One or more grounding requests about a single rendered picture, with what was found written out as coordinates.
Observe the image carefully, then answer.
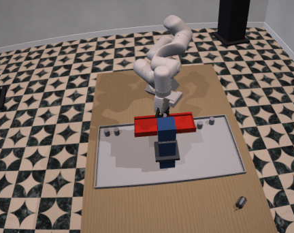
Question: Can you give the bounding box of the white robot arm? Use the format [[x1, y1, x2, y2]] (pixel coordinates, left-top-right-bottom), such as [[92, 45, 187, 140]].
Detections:
[[133, 15, 193, 108]]

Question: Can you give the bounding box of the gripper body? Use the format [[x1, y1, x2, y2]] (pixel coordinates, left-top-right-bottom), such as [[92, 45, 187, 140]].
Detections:
[[154, 94, 170, 114]]

